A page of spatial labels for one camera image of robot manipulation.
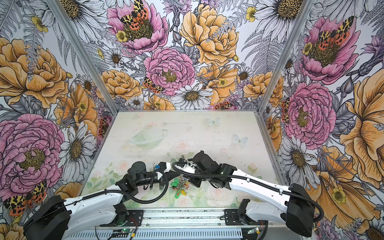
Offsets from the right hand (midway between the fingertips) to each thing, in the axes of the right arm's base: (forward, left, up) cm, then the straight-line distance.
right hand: (188, 178), depth 75 cm
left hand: (+1, +5, 0) cm, 5 cm away
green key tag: (+3, +8, -14) cm, 16 cm away
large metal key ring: (-1, +3, -1) cm, 4 cm away
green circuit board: (-19, +29, -12) cm, 37 cm away
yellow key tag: (-3, +3, -11) cm, 12 cm away
